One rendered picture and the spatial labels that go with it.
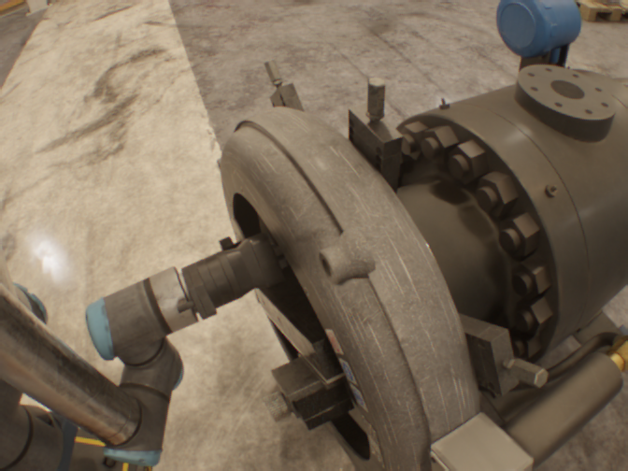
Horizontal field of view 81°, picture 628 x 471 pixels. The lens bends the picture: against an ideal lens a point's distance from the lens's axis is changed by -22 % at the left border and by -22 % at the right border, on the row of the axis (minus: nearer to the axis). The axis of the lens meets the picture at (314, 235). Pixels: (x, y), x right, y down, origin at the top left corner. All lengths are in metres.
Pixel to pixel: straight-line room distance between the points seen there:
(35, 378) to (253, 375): 1.04
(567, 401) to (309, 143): 0.46
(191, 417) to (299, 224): 1.05
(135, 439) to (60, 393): 0.16
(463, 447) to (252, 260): 0.39
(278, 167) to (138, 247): 1.45
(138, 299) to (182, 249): 1.23
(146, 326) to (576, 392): 0.58
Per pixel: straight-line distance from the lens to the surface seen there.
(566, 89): 0.92
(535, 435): 0.57
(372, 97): 0.51
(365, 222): 0.48
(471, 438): 0.54
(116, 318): 0.65
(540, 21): 1.06
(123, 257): 1.95
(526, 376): 0.48
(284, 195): 0.53
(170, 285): 0.64
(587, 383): 0.62
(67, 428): 1.04
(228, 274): 0.64
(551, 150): 0.80
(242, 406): 1.44
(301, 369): 0.68
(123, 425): 0.65
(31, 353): 0.51
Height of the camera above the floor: 1.31
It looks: 48 degrees down
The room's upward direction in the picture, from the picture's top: 7 degrees counter-clockwise
